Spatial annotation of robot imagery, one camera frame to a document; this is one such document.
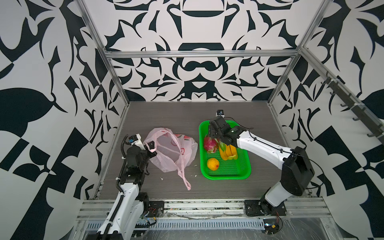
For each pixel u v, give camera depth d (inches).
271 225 28.1
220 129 25.1
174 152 36.1
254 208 29.3
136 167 24.4
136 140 28.2
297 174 17.4
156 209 28.7
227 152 35.3
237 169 34.2
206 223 28.1
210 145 34.9
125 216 18.7
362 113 21.5
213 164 32.5
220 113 29.4
